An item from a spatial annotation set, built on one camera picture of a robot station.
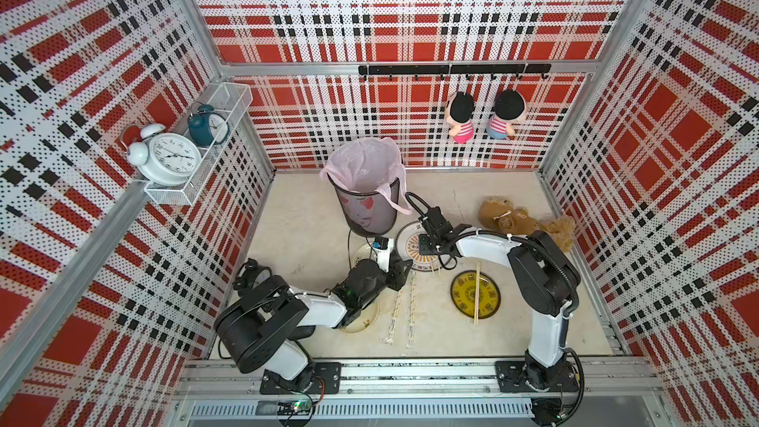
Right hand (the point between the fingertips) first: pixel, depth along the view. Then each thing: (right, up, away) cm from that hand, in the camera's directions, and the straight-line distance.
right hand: (429, 243), depth 97 cm
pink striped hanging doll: (+10, +45, 0) cm, 46 cm away
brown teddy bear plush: (+25, +9, -3) cm, 26 cm away
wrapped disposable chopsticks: (-12, -20, -14) cm, 27 cm away
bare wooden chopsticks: (+13, -13, -11) cm, 22 cm away
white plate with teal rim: (-7, -1, +1) cm, 7 cm away
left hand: (-7, -3, -11) cm, 13 cm away
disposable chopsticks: (-7, -18, -13) cm, 23 cm away
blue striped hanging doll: (+28, +47, +1) cm, 54 cm away
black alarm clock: (-51, -6, -18) cm, 55 cm away
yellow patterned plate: (+10, -13, -8) cm, 18 cm away
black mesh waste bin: (-19, +10, -7) cm, 23 cm away
